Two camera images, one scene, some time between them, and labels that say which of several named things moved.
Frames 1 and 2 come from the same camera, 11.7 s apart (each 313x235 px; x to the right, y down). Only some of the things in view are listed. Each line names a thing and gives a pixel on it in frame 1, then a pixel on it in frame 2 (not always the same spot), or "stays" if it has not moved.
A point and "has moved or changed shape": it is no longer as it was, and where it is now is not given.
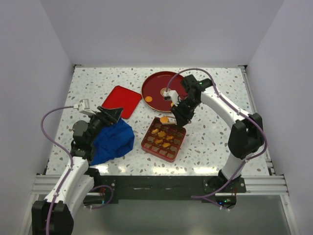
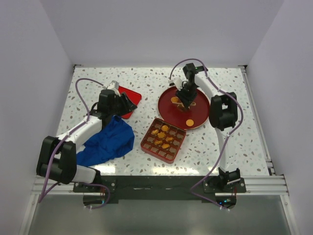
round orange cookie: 166,145 stays
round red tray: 153,85 -> 177,115
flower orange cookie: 169,137 stays
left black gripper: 107,115 -> 127,106
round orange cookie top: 164,119 -> 165,128
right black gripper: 182,118 -> 186,100
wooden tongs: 172,119 has moved or changed shape
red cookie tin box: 162,141 stays
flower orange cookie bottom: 154,131 stays
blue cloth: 113,141 stays
